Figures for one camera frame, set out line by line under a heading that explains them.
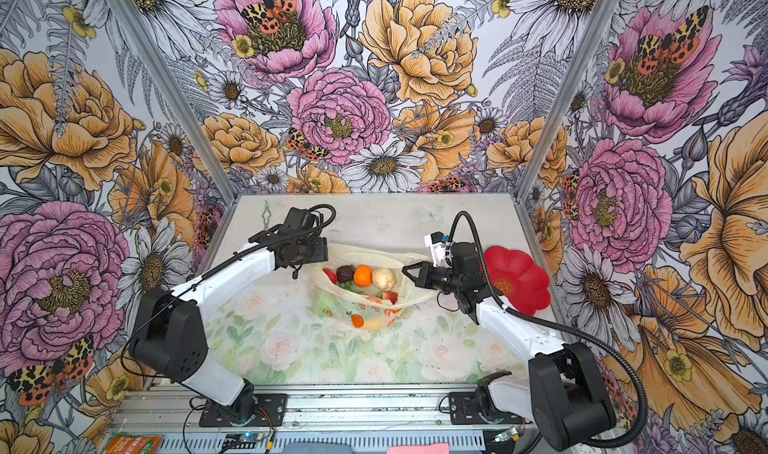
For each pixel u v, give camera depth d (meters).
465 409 0.74
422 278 0.74
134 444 0.68
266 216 1.16
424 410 0.76
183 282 0.50
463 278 0.66
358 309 0.85
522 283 0.97
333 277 0.94
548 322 0.48
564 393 0.41
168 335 0.44
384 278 0.92
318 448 0.67
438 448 0.70
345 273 0.94
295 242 0.66
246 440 0.71
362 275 0.92
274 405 0.75
